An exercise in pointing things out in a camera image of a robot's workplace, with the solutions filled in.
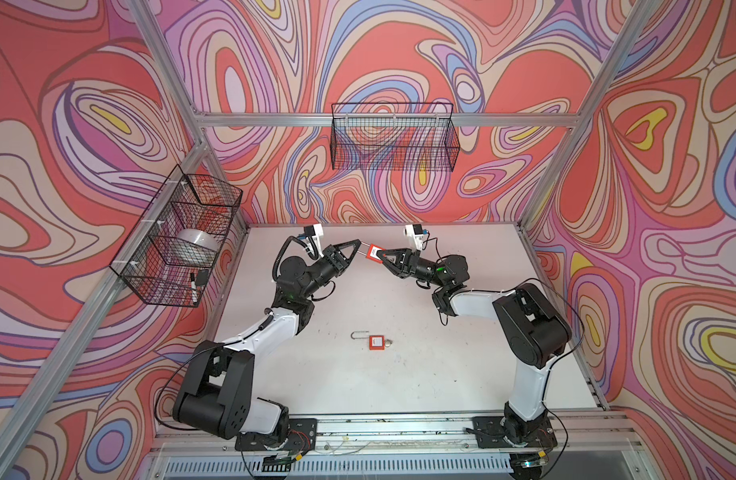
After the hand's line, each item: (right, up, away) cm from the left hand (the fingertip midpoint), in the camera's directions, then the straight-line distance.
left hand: (364, 245), depth 73 cm
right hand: (+3, -4, +2) cm, 6 cm away
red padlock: (+2, -2, +1) cm, 3 cm away
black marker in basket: (-42, -10, -2) cm, 43 cm away
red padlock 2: (+3, -29, +15) cm, 33 cm away
